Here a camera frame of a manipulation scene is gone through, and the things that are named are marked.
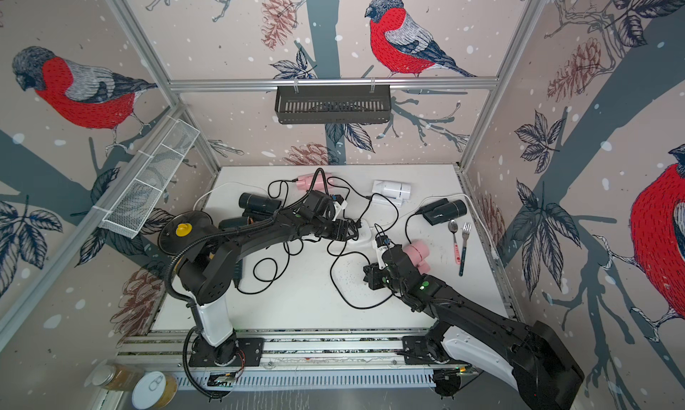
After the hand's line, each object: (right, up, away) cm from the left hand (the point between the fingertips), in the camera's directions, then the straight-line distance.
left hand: (356, 230), depth 87 cm
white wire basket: (-70, +8, -7) cm, 71 cm away
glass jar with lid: (-59, -32, -24) cm, 71 cm away
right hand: (+3, -10, -5) cm, 12 cm away
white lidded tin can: (-51, -36, -23) cm, 66 cm away
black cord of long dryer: (-25, -8, +7) cm, 27 cm away
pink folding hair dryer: (-21, +17, +21) cm, 34 cm away
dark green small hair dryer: (-41, +8, +16) cm, 44 cm away
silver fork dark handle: (+42, -2, +11) cm, 43 cm away
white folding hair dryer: (+17, +13, +18) cm, 28 cm away
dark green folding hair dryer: (+34, +6, +13) cm, 37 cm away
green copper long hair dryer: (-44, +2, +8) cm, 45 cm away
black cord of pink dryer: (-31, +17, +23) cm, 42 cm away
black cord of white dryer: (-3, +12, +23) cm, 26 cm away
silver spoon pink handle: (+38, -1, +13) cm, 40 cm away
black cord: (-6, -19, -4) cm, 20 cm away
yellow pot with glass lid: (-59, 0, -2) cm, 59 cm away
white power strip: (+3, -2, +9) cm, 10 cm away
